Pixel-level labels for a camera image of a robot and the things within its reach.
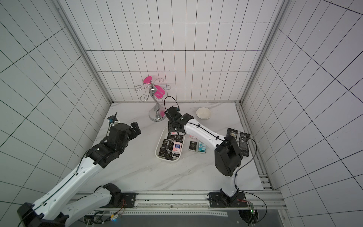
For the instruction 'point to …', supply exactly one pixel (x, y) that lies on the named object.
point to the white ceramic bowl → (203, 113)
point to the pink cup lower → (159, 92)
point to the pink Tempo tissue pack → (177, 147)
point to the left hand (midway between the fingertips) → (130, 129)
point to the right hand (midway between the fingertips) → (169, 127)
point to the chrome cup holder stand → (156, 113)
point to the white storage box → (164, 135)
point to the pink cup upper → (147, 80)
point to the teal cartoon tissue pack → (202, 148)
